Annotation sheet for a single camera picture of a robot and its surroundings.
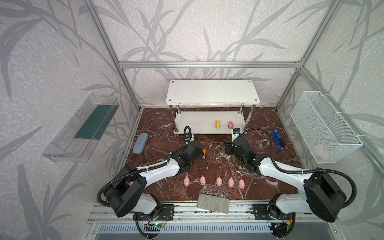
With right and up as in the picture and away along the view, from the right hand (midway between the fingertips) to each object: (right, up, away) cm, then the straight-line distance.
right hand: (227, 136), depth 87 cm
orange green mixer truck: (-5, +7, +12) cm, 15 cm away
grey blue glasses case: (-55, -5, +9) cm, 56 cm away
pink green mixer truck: (+4, +7, +12) cm, 14 cm away
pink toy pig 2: (-15, -24, -5) cm, 29 cm away
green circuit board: (-39, -43, -15) cm, 60 cm away
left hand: (-16, -4, +1) cm, 17 cm away
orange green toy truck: (-14, -11, +6) cm, 19 cm away
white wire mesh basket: (+38, +3, -24) cm, 45 cm away
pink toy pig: (-24, -24, -5) cm, 35 cm away
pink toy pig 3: (-6, -24, -5) cm, 26 cm away
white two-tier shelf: (-8, +21, +37) cm, 43 cm away
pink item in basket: (+44, -5, -15) cm, 46 cm away
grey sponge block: (-10, -32, -14) cm, 36 cm away
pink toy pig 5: (+7, -25, -6) cm, 27 cm away
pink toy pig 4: (+1, -25, -5) cm, 25 cm away
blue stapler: (+36, -4, +9) cm, 37 cm away
